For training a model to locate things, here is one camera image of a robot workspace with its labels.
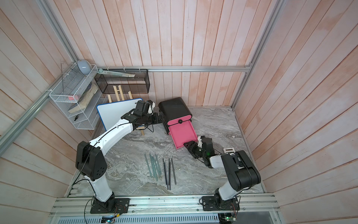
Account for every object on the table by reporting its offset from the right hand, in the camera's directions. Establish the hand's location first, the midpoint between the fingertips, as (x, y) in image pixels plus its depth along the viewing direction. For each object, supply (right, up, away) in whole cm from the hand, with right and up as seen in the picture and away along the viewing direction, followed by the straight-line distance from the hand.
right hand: (185, 145), depth 92 cm
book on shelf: (-60, +30, -12) cm, 68 cm away
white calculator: (+30, -3, +1) cm, 30 cm away
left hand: (-16, +17, -5) cm, 24 cm away
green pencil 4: (-20, -13, -5) cm, 24 cm away
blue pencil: (-10, -16, -7) cm, 20 cm away
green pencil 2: (-21, -12, -5) cm, 25 cm away
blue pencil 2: (-11, -15, -7) cm, 20 cm away
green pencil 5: (-18, -13, -4) cm, 22 cm away
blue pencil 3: (-8, -17, -8) cm, 20 cm away
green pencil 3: (-20, -13, -6) cm, 25 cm away
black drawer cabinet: (-9, +25, +7) cm, 27 cm away
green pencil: (-25, -12, -4) cm, 28 cm away
